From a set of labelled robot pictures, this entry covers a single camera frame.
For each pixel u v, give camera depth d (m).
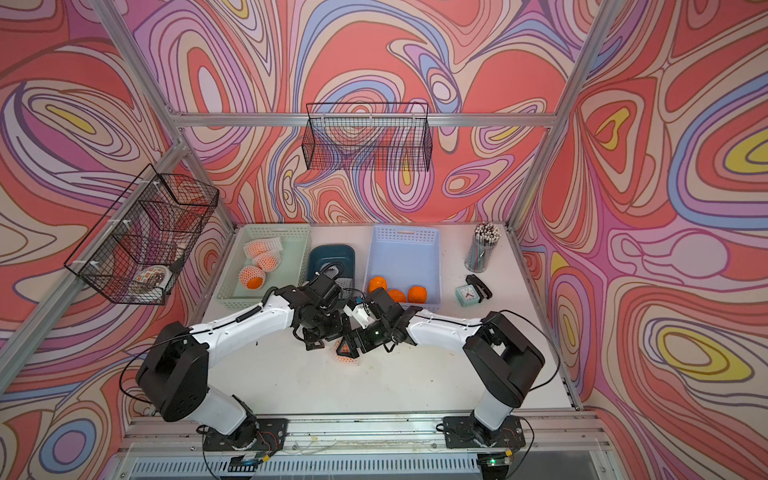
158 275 0.72
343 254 1.07
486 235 0.93
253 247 1.05
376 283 0.97
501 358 0.46
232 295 0.98
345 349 0.75
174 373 0.43
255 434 0.72
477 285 0.99
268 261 1.02
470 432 0.65
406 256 1.05
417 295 0.96
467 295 0.97
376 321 0.72
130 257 0.72
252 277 0.96
